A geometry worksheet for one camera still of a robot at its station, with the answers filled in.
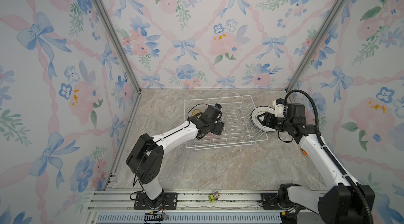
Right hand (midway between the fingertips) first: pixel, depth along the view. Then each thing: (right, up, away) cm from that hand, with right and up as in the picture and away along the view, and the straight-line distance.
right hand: (261, 117), depth 81 cm
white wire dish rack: (-8, -8, +18) cm, 21 cm away
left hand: (-22, -4, +5) cm, 23 cm away
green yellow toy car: (-25, -36, -8) cm, 45 cm away
